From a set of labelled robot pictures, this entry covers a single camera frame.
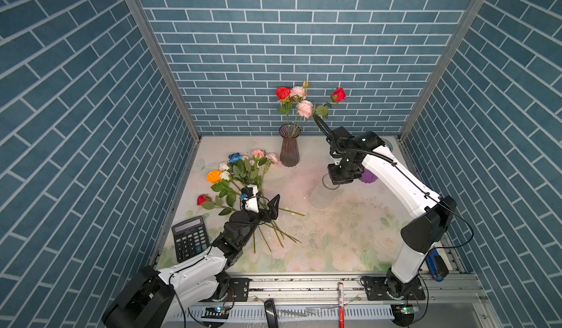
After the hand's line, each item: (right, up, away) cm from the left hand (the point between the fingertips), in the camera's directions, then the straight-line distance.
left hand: (276, 196), depth 80 cm
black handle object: (0, -34, -13) cm, 36 cm away
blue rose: (-22, +14, +25) cm, 36 cm away
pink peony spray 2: (-13, +8, +22) cm, 27 cm away
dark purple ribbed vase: (+4, +17, +31) cm, 36 cm away
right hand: (+22, +5, 0) cm, 23 cm away
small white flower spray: (-27, +9, +25) cm, 38 cm away
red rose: (+2, +42, +14) cm, 44 cm away
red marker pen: (+22, -34, -9) cm, 41 cm away
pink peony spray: (+11, +34, +7) cm, 37 cm away
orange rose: (-30, +6, +20) cm, 36 cm away
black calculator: (-33, -17, +3) cm, 37 cm away
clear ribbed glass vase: (+19, -2, +12) cm, 23 cm away
